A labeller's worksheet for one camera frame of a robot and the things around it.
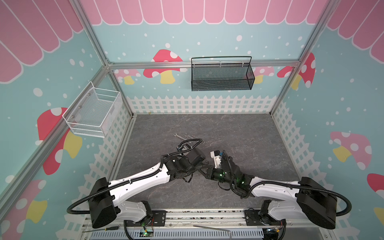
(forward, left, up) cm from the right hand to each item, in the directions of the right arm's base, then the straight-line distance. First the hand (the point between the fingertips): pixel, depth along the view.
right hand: (196, 169), depth 75 cm
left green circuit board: (-25, +25, -17) cm, 39 cm away
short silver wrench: (+31, +1, -15) cm, 34 cm away
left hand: (+2, -1, -1) cm, 2 cm away
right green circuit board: (-25, -37, -16) cm, 47 cm away
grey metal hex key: (-24, -8, -15) cm, 29 cm away
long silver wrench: (+31, +13, -15) cm, 37 cm away
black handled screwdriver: (-24, +41, -14) cm, 49 cm away
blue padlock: (+5, -12, +7) cm, 15 cm away
